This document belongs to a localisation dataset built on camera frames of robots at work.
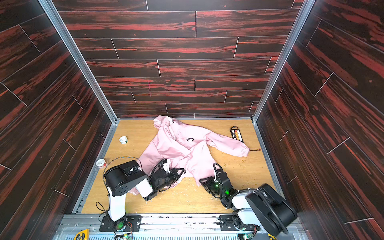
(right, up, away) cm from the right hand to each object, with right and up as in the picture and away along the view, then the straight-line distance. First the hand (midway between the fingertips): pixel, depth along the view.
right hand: (201, 179), depth 87 cm
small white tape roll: (-54, +23, +17) cm, 61 cm away
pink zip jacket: (-8, +17, +11) cm, 22 cm away
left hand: (-9, +5, +1) cm, 10 cm away
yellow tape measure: (-57, -20, -18) cm, 63 cm away
